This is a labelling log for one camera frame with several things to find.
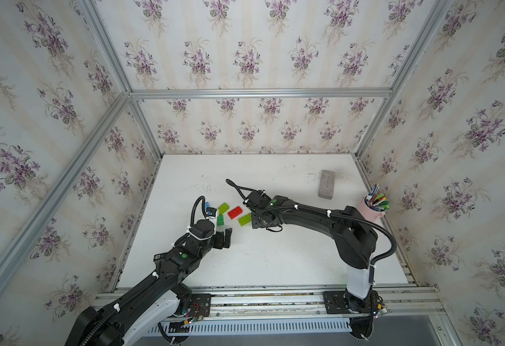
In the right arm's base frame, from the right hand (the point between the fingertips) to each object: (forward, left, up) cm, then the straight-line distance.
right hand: (261, 222), depth 90 cm
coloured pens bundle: (+8, -49, +5) cm, 50 cm away
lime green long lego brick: (+8, +18, -3) cm, 20 cm away
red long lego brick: (+6, +12, -3) cm, 14 cm away
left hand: (-5, +16, +4) cm, 17 cm away
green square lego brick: (+1, +18, -1) cm, 18 cm away
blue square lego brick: (+10, +25, -2) cm, 27 cm away
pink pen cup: (+2, -44, +5) cm, 44 cm away
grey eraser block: (+22, -32, -2) cm, 39 cm away
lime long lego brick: (+2, +7, -2) cm, 8 cm away
